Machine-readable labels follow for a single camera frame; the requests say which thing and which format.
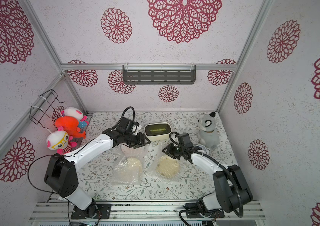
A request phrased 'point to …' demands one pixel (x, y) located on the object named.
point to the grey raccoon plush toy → (209, 136)
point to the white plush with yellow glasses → (60, 140)
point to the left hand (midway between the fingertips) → (148, 143)
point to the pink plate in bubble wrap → (132, 151)
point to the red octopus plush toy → (70, 124)
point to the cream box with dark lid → (158, 131)
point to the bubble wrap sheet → (154, 152)
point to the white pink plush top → (74, 112)
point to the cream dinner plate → (167, 166)
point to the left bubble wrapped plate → (126, 171)
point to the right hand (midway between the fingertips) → (162, 150)
